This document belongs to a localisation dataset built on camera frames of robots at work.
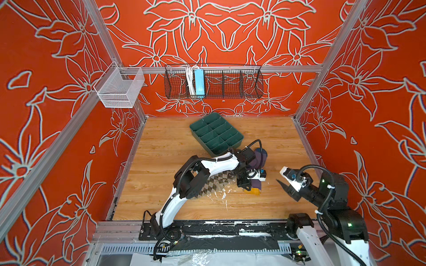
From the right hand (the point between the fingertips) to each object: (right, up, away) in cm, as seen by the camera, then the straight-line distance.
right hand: (282, 171), depth 66 cm
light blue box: (-35, +44, +25) cm, 62 cm away
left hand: (-9, -12, +19) cm, 24 cm away
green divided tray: (-26, +15, +37) cm, 48 cm away
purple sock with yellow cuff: (-4, +4, +15) cm, 16 cm away
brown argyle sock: (-26, -11, +21) cm, 35 cm away
